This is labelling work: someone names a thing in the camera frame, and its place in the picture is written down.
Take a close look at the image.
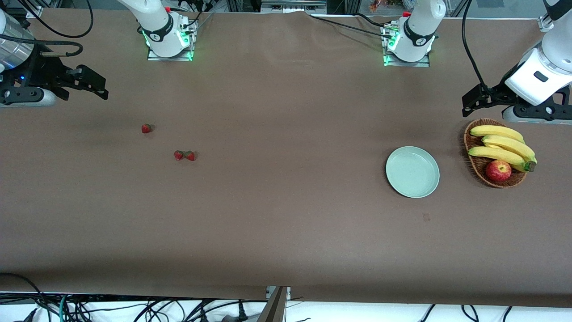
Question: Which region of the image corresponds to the pale green round plate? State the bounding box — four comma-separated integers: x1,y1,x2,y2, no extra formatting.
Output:
386,146,440,199

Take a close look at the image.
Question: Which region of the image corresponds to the brown wicker basket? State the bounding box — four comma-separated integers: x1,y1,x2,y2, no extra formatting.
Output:
464,118,528,188

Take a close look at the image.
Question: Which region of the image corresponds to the red apple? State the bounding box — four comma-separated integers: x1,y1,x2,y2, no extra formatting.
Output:
486,160,512,182

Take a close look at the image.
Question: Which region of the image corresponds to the orange background object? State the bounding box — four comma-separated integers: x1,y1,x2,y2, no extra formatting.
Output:
369,0,405,13

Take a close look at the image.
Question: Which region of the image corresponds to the grey box with ports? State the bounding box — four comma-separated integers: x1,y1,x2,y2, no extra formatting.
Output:
261,0,328,14

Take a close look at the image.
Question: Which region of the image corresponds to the brown table support beam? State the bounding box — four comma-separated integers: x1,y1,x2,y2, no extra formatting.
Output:
257,287,288,322

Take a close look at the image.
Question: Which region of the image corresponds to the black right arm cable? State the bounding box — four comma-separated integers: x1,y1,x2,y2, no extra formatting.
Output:
0,0,94,58

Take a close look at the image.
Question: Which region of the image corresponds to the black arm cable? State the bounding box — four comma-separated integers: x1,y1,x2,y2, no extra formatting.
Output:
0,0,94,58
462,0,490,90

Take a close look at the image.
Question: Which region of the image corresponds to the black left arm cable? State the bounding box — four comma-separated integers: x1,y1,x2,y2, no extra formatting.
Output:
462,0,490,90

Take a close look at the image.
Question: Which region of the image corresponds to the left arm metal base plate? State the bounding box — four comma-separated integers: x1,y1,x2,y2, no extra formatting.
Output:
382,25,431,68

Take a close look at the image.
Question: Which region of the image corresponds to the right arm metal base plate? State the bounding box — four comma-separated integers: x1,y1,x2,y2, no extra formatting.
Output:
147,20,196,62

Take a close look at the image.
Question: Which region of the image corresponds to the short black table cable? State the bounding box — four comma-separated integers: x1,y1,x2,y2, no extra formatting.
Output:
355,13,388,27

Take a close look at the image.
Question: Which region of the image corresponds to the long black table cable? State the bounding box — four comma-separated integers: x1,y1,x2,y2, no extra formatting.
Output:
308,15,396,38

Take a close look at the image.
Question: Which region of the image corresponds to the black looping floor cable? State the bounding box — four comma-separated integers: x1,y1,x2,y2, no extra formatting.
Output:
0,272,50,322

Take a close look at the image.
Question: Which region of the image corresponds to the grey metal table bracket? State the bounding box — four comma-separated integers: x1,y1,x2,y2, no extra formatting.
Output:
266,286,292,301

